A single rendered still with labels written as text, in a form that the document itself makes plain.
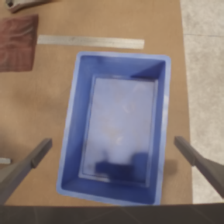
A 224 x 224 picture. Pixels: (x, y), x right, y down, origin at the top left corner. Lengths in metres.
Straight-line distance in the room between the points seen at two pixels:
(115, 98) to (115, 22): 0.24
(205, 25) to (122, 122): 0.91
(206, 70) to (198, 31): 0.25
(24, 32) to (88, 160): 0.45
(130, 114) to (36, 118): 0.27
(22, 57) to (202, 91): 0.87
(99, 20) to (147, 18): 0.15
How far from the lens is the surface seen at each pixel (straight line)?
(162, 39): 0.53
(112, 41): 0.52
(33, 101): 0.54
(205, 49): 1.12
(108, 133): 0.44
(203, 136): 0.98
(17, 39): 0.63
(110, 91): 0.46
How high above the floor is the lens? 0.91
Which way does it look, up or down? 79 degrees down
